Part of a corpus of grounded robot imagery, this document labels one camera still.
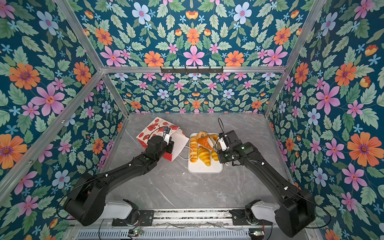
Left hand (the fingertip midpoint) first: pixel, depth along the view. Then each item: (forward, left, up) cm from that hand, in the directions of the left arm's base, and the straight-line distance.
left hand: (172, 133), depth 85 cm
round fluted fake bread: (+5, -26, -13) cm, 30 cm away
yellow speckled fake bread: (-7, -18, -15) cm, 24 cm away
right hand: (-14, -27, -3) cm, 30 cm away
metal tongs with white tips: (-5, -23, -4) cm, 24 cm away
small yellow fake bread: (-7, -25, -15) cm, 30 cm away
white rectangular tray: (-13, -15, -18) cm, 27 cm away
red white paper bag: (+9, +12, -6) cm, 16 cm away
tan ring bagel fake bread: (+9, -16, -15) cm, 23 cm away
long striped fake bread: (-2, -12, -15) cm, 19 cm away
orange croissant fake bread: (-1, -19, -9) cm, 21 cm away
